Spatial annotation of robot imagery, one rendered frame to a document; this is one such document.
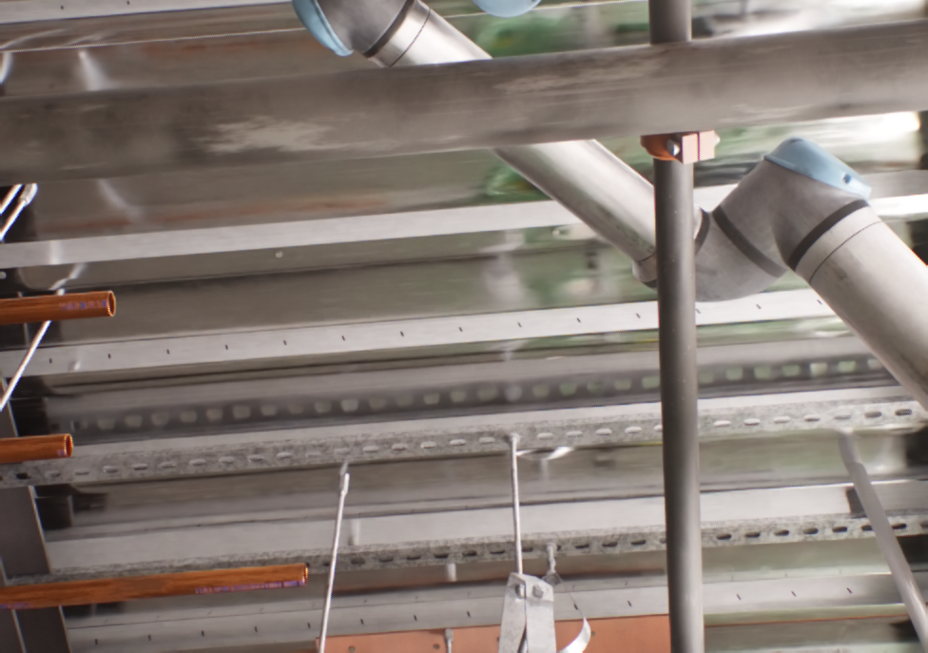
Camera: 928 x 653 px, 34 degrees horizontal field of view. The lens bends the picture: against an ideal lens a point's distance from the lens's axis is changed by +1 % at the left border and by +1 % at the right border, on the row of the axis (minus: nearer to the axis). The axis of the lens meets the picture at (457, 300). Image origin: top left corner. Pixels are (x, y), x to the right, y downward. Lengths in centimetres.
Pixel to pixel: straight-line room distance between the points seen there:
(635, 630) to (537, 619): 83
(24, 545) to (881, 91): 184
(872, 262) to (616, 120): 41
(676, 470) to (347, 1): 66
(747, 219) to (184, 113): 68
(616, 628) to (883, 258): 129
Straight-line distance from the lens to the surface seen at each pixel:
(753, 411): 262
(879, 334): 175
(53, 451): 181
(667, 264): 165
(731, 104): 149
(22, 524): 282
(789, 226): 178
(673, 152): 155
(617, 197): 175
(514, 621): 226
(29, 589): 195
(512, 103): 147
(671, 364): 170
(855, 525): 278
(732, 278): 181
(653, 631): 288
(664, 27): 155
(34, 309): 173
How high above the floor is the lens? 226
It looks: 63 degrees up
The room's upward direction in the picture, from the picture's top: 1 degrees clockwise
